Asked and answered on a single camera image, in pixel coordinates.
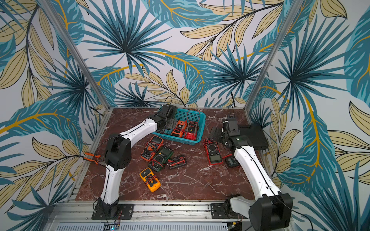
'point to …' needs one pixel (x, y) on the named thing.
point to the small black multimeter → (231, 161)
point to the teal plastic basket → (182, 115)
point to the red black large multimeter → (214, 152)
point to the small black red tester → (176, 161)
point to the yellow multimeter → (150, 180)
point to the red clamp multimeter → (192, 124)
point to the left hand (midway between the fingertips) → (168, 122)
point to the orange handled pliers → (98, 160)
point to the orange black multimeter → (151, 147)
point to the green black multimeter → (161, 157)
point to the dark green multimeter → (169, 123)
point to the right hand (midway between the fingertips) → (218, 134)
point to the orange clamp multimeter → (179, 130)
